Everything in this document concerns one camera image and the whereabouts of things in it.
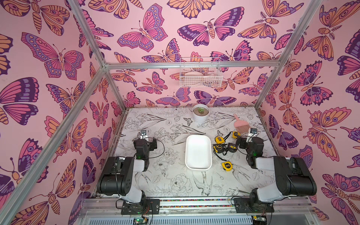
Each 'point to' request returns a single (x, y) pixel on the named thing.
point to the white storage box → (198, 152)
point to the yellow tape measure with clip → (219, 139)
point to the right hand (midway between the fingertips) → (243, 135)
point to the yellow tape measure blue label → (235, 134)
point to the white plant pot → (200, 117)
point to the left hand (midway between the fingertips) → (148, 136)
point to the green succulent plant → (201, 110)
